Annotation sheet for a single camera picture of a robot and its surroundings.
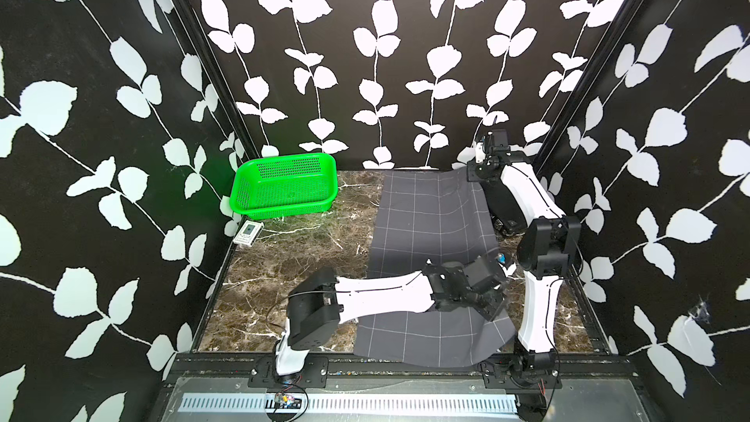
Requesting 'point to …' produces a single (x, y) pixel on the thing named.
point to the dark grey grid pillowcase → (433, 217)
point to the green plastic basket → (283, 185)
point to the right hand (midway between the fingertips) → (470, 165)
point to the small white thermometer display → (248, 232)
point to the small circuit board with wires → (286, 401)
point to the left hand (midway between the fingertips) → (508, 301)
